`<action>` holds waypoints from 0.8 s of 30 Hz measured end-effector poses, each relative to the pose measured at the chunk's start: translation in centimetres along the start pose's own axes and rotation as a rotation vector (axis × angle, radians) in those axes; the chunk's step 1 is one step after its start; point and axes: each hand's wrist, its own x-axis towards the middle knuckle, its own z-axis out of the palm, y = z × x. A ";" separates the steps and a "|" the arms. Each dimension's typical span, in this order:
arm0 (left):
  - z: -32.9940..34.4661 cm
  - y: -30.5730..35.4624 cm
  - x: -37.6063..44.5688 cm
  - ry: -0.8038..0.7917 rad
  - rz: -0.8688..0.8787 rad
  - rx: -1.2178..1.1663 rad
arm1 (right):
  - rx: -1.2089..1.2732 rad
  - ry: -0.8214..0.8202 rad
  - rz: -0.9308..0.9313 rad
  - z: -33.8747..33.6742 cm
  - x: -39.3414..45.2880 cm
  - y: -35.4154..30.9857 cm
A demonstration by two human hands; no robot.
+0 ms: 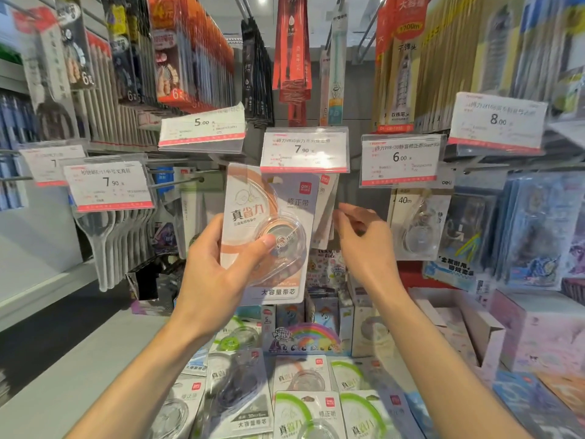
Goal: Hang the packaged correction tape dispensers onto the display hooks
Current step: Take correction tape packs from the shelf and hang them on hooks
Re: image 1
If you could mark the row of blue yellow packs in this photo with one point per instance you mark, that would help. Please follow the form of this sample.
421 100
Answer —
553 45

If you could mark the row of orange refill packs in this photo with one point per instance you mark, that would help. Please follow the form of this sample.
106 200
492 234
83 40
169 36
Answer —
397 63

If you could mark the row of blue character packs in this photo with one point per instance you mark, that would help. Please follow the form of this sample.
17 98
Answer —
539 228

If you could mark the red carton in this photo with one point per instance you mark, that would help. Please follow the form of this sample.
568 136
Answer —
411 274

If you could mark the person's right forearm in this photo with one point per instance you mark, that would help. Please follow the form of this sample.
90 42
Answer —
443 370

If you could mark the dark blister pack blue card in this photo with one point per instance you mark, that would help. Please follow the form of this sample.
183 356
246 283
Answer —
461 233

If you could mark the grey correction tape pack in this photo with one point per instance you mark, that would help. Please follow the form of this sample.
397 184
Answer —
326 201

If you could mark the pile of assorted correction tapes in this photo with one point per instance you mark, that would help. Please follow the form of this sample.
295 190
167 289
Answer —
301 406

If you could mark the row of red hanging packs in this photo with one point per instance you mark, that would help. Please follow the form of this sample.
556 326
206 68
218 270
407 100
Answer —
292 45

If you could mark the person's left hand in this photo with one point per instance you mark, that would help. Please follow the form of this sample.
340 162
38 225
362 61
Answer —
205 292

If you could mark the white price tag red stripe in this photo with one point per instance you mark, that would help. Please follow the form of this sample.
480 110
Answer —
304 150
402 159
50 164
201 127
107 185
498 123

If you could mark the purple black card box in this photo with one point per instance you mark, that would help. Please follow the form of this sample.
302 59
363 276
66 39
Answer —
151 281

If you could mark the colourful sticker pack display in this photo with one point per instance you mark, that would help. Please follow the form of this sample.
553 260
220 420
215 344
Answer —
324 269

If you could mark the rainbow print display box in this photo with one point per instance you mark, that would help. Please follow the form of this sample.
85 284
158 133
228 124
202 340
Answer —
306 336

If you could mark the row of dark toy packs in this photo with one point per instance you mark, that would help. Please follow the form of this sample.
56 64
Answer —
121 50

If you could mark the large dark scissors pack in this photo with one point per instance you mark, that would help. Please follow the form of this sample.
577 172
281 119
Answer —
48 73

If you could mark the rack of blue pen packs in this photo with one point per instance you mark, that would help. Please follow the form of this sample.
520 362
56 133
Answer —
11 132

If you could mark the row of grey white packs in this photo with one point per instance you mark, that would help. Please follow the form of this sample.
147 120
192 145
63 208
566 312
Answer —
119 105

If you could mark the row of clear scissors packs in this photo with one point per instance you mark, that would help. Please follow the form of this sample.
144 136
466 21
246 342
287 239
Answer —
109 242

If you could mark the row of yellow refill packs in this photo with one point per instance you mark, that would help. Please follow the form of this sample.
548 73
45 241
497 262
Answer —
475 50

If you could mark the white teal pen pack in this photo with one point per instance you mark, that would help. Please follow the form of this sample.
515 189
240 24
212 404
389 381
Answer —
336 63

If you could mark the row of black packs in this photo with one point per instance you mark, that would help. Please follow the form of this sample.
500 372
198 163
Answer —
256 73

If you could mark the beige box round window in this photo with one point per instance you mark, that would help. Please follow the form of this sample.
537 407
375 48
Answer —
370 331

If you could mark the white side shelving unit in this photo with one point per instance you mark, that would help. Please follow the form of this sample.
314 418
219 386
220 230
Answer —
36 251

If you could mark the person's right hand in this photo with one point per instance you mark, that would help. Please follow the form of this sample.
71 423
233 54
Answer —
370 256

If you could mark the orange correction tape pack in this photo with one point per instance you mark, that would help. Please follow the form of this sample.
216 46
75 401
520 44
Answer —
256 210

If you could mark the clear 40m correction tape pack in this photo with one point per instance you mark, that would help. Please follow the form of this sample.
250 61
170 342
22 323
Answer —
418 233

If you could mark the row of green scissors packs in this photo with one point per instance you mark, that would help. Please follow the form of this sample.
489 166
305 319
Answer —
192 210

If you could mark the metal peg hook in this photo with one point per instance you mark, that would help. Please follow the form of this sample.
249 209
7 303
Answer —
178 180

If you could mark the figure toy blister pack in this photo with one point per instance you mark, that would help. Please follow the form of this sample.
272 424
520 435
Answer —
75 45

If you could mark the white pink display carton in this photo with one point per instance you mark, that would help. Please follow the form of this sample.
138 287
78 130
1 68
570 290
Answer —
457 329

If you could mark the person's left forearm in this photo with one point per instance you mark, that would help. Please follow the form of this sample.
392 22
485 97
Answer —
137 388

